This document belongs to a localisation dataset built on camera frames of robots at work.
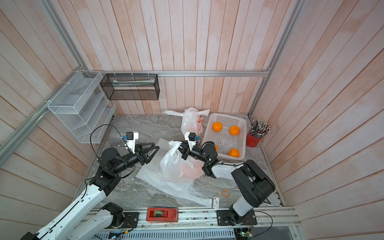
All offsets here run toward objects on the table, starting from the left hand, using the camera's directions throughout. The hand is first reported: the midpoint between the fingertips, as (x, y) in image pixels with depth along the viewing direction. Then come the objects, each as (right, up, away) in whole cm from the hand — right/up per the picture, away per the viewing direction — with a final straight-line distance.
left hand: (157, 148), depth 69 cm
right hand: (+7, +2, +7) cm, 10 cm away
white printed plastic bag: (+17, +14, +27) cm, 35 cm away
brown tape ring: (+36, -27, +14) cm, 47 cm away
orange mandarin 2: (+47, +8, +35) cm, 60 cm away
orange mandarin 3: (+43, -5, +22) cm, 49 cm away
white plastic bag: (+7, -11, +7) cm, 15 cm away
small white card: (+29, -30, +9) cm, 43 cm away
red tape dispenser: (+2, -32, +2) cm, 33 cm away
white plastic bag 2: (-9, -17, +21) cm, 29 cm away
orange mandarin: (+36, +11, +39) cm, 54 cm away
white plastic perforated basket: (+41, -2, +35) cm, 54 cm away
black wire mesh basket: (-25, +39, +33) cm, 57 cm away
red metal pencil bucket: (+56, +1, +26) cm, 62 cm away
